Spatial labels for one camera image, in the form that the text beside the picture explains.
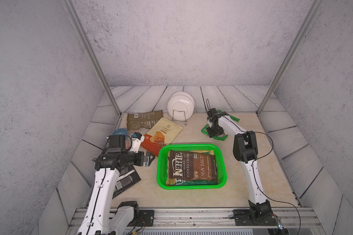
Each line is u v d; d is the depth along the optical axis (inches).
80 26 29.9
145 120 45.3
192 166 33.3
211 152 35.9
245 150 25.5
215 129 36.5
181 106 42.2
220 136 41.3
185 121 44.7
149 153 26.0
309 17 29.0
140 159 25.0
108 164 19.1
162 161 34.4
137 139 25.9
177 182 30.5
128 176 34.3
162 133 41.6
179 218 29.2
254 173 25.4
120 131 41.5
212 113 34.9
